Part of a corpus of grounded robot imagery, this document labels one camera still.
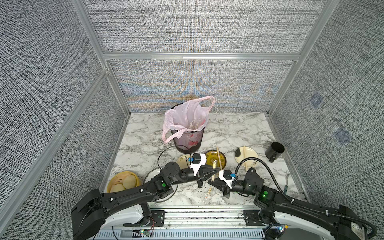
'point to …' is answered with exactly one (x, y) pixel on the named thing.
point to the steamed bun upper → (129, 182)
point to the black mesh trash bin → (189, 142)
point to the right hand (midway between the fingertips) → (209, 178)
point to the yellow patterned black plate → (212, 155)
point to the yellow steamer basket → (122, 180)
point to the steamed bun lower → (117, 187)
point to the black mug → (274, 151)
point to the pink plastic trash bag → (190, 116)
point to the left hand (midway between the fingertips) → (221, 170)
